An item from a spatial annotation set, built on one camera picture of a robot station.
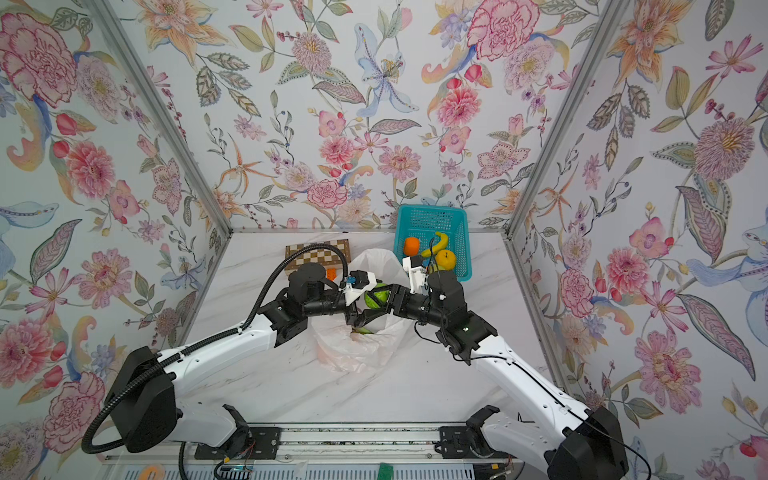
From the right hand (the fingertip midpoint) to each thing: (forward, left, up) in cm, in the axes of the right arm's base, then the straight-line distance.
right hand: (374, 293), depth 72 cm
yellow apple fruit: (+30, -23, -22) cm, 43 cm away
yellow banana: (+38, -21, -24) cm, 50 cm away
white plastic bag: (-8, +9, -11) cm, 17 cm away
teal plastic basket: (+58, -16, -30) cm, 67 cm away
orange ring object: (-35, +49, -26) cm, 66 cm away
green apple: (-2, -2, +3) cm, 4 cm away
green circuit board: (-33, -4, -25) cm, 41 cm away
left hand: (-1, -3, -1) cm, 3 cm away
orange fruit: (+36, -11, -22) cm, 43 cm away
